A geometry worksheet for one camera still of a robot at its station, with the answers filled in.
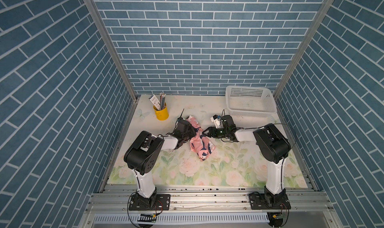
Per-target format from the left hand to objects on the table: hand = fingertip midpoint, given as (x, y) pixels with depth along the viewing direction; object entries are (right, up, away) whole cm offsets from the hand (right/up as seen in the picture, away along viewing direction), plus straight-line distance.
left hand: (198, 131), depth 98 cm
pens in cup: (-24, +22, +1) cm, 33 cm away
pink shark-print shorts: (+1, -6, -10) cm, 12 cm away
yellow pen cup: (-24, +11, +4) cm, 27 cm away
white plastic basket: (+42, +21, +22) cm, 52 cm away
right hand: (+5, -1, -1) cm, 6 cm away
